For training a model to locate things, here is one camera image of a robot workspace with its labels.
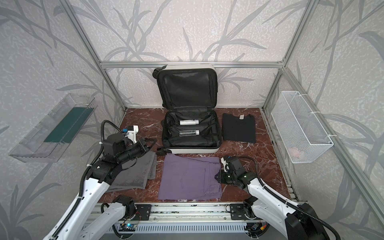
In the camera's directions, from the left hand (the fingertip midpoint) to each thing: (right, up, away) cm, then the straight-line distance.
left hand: (159, 136), depth 70 cm
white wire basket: (+62, 0, -9) cm, 63 cm away
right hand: (+28, -22, +14) cm, 39 cm away
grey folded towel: (-16, -24, +13) cm, 32 cm away
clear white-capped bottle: (+12, -1, +32) cm, 34 cm away
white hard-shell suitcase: (+11, +25, +29) cm, 40 cm away
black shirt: (+48, +2, +38) cm, 62 cm away
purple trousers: (+11, -25, +13) cm, 30 cm away
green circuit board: (-15, -44, +1) cm, 46 cm away
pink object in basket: (+66, -8, +3) cm, 67 cm away
